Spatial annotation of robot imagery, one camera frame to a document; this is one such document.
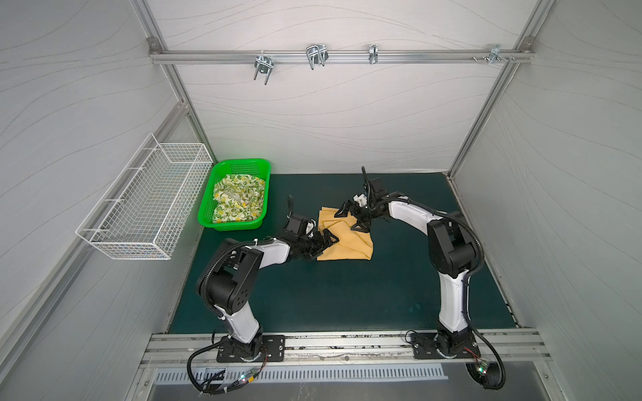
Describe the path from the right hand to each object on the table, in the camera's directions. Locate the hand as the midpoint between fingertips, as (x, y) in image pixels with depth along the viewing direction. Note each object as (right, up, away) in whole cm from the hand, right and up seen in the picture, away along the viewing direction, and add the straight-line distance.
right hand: (345, 215), depth 95 cm
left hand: (-4, -9, -4) cm, 11 cm away
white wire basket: (-59, +2, -28) cm, 65 cm away
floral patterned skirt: (-45, +7, +9) cm, 47 cm away
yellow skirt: (+3, -11, -1) cm, 11 cm away
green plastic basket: (-41, +22, +19) cm, 50 cm away
